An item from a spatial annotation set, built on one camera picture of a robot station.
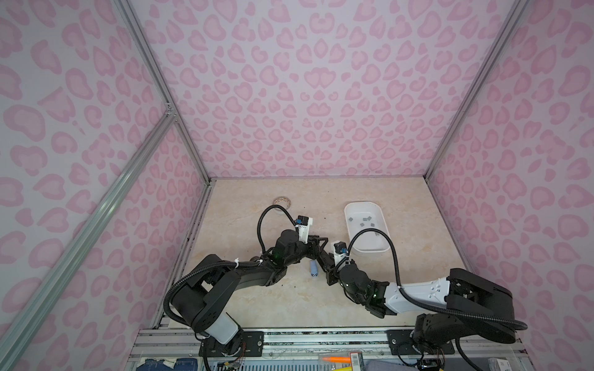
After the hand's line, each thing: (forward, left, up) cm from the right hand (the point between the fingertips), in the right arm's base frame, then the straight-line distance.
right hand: (325, 256), depth 82 cm
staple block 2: (+20, -22, -11) cm, 31 cm away
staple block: (+20, -17, -10) cm, 28 cm away
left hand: (+6, -1, +3) cm, 7 cm away
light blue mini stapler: (-1, +4, -8) cm, 9 cm away
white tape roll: (+32, +19, -9) cm, 38 cm away
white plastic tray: (+25, -18, -10) cm, 32 cm away
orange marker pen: (-29, -3, -8) cm, 31 cm away
